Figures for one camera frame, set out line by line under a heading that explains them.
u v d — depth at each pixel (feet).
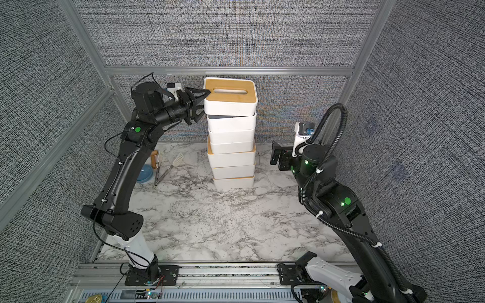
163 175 3.38
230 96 2.09
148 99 1.52
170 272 2.43
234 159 2.68
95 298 2.14
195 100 1.80
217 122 2.17
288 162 1.67
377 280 1.18
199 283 2.40
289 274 2.40
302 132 1.49
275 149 1.65
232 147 2.44
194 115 1.93
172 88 2.00
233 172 2.81
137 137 1.56
